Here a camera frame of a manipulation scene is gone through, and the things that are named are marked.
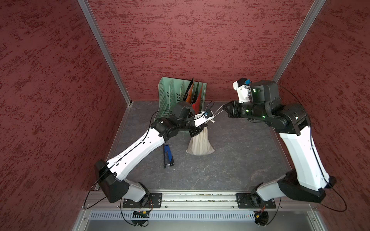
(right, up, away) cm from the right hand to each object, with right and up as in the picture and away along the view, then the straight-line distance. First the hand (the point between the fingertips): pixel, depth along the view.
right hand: (223, 110), depth 60 cm
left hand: (-8, -7, +10) cm, 15 cm away
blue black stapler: (-28, -29, +28) cm, 49 cm away
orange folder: (-14, +9, +25) cm, 30 cm away
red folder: (-10, +2, +22) cm, 24 cm away
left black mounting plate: (-34, -43, +7) cm, 56 cm away
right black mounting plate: (+16, -43, +6) cm, 46 cm away
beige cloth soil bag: (-8, -19, +18) cm, 27 cm away
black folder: (-17, +9, +23) cm, 30 cm away
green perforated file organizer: (-29, +16, +50) cm, 60 cm away
